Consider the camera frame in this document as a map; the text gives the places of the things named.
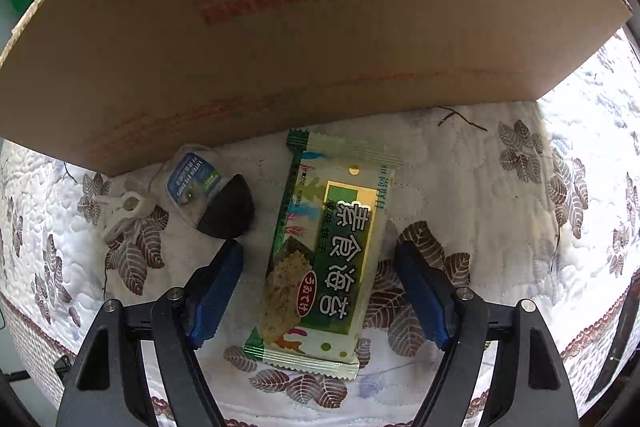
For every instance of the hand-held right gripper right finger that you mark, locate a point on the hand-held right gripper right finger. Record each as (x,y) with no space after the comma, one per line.
(425,304)

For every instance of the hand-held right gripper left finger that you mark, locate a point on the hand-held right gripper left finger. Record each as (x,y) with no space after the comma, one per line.
(217,294)

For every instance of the green snack packet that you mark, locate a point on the green snack packet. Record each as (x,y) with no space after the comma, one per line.
(325,252)

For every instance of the brown cardboard box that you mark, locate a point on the brown cardboard box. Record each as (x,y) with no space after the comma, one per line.
(300,32)

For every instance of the black half-round item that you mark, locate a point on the black half-round item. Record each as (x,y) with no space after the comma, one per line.
(227,209)

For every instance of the clear eye drops packet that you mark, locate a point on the clear eye drops packet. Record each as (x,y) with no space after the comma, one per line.
(192,184)

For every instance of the floral quilted bedspread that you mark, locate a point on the floral quilted bedspread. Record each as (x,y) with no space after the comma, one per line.
(500,217)

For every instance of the white plastic clip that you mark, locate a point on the white plastic clip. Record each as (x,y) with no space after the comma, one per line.
(125,209)

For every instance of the dark twig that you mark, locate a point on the dark twig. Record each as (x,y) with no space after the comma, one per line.
(461,117)

